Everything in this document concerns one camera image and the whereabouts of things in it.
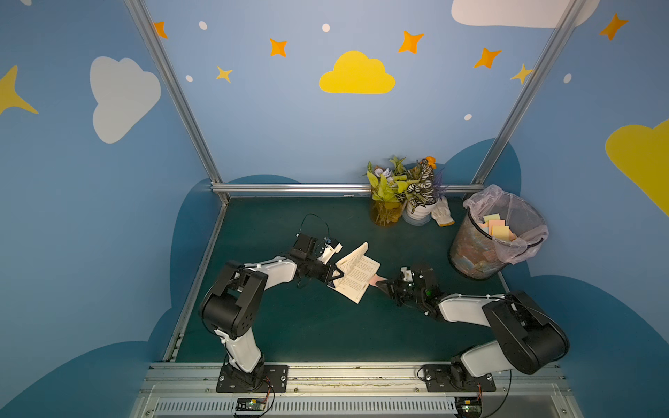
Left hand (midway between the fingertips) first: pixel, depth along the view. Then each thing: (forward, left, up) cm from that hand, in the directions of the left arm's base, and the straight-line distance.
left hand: (342, 271), depth 92 cm
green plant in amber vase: (+27, -16, +17) cm, 36 cm away
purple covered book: (+4, -6, -5) cm, 9 cm away
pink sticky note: (-1, -12, -3) cm, 12 cm away
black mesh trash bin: (+3, -44, +9) cm, 45 cm away
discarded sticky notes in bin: (+14, -56, +10) cm, 58 cm away
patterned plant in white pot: (+23, -29, +17) cm, 41 cm away
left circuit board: (-39, +25, -6) cm, 47 cm away
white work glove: (+32, -45, -5) cm, 55 cm away
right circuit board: (-38, -36, -6) cm, 53 cm away
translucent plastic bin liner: (+12, -60, +18) cm, 63 cm away
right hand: (-3, -12, +1) cm, 13 cm away
